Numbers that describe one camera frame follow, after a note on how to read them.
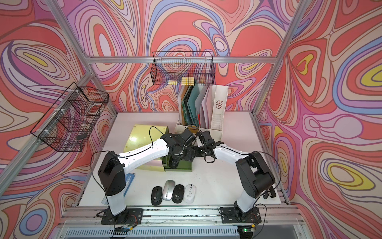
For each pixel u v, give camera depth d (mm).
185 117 959
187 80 910
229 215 732
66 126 736
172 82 825
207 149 717
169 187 822
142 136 800
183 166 876
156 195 786
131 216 731
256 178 461
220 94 1022
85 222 730
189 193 783
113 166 517
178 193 784
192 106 882
